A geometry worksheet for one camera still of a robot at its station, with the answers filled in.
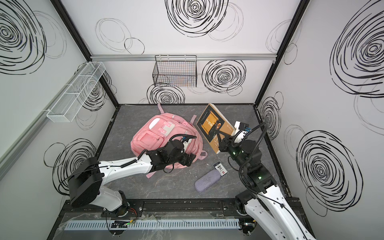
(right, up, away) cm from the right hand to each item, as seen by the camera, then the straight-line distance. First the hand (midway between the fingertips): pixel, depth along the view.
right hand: (215, 133), depth 66 cm
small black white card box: (+6, -23, +21) cm, 31 cm away
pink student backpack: (-38, -2, +31) cm, 49 cm away
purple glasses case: (-2, -27, +14) cm, 31 cm away
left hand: (-11, -13, +16) cm, 23 cm away
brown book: (-1, +4, +5) cm, 7 cm away
